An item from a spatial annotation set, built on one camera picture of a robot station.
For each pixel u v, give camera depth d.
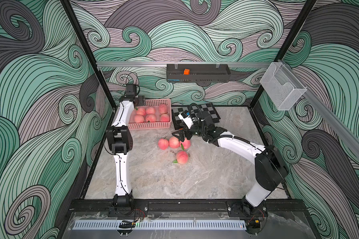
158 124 1.03
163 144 0.92
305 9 0.72
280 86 0.80
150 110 1.10
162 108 1.13
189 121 0.73
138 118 1.07
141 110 1.10
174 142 0.92
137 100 0.93
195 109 1.15
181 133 0.71
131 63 1.56
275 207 0.74
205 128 0.66
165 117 1.04
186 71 0.89
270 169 0.45
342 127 0.56
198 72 0.96
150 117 1.04
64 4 0.70
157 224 0.70
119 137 0.61
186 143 0.92
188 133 0.73
